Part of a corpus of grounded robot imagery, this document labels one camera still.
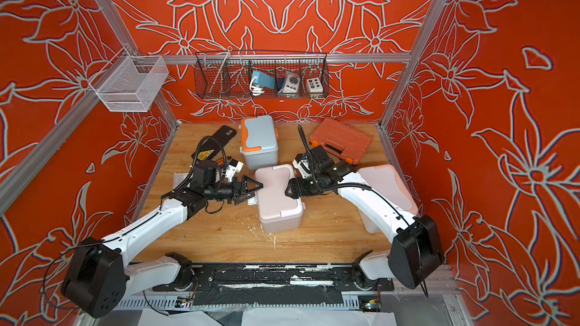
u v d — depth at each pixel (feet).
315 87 3.08
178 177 3.19
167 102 3.71
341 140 3.46
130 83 3.00
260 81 2.77
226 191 2.29
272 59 3.03
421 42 2.88
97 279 1.29
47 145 1.89
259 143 3.03
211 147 3.65
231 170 2.47
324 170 2.00
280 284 2.39
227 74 3.23
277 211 2.39
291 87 2.97
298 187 2.24
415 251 1.29
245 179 2.29
